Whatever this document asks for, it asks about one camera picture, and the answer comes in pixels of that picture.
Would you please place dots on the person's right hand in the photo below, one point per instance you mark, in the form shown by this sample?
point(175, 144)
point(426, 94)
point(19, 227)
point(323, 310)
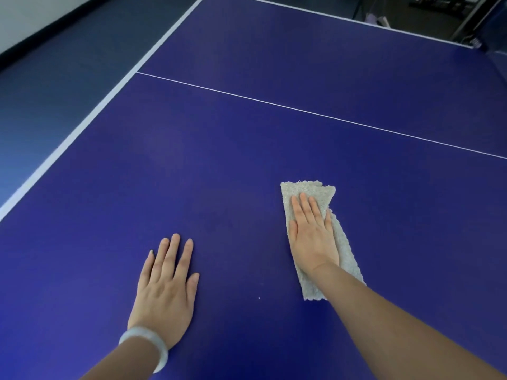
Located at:
point(313, 241)

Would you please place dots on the person's left hand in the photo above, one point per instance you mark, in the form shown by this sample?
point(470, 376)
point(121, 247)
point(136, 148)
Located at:
point(166, 300)

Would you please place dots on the grey cleaning cloth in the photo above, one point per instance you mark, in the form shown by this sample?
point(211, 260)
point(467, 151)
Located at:
point(307, 187)

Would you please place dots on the person's right forearm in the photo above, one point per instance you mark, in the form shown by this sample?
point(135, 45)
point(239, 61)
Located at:
point(396, 328)

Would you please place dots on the white jade bangle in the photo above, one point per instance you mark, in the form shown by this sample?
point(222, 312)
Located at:
point(144, 332)

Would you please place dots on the blue table tennis table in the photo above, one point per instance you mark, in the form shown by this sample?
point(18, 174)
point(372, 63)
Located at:
point(198, 154)

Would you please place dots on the black floor mat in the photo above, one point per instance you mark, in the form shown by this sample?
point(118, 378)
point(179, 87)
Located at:
point(416, 15)

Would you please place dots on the black fitness machine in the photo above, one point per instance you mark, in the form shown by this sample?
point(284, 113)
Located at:
point(455, 3)

